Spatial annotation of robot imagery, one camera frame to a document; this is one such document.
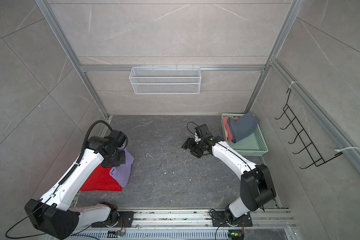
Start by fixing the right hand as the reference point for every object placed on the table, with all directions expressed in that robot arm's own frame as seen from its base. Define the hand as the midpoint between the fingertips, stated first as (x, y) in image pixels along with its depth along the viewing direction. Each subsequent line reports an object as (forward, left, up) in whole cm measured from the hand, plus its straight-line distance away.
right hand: (185, 147), depth 85 cm
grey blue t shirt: (+19, -41, -6) cm, 46 cm away
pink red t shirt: (+18, -30, -6) cm, 36 cm away
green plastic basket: (+11, -49, -17) cm, 53 cm away
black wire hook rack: (-16, -54, +17) cm, 59 cm away
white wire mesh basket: (+45, +12, +17) cm, 49 cm away
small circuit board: (-39, +35, -14) cm, 54 cm away
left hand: (-9, +35, +5) cm, 36 cm away
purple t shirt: (-17, +31, +6) cm, 36 cm away
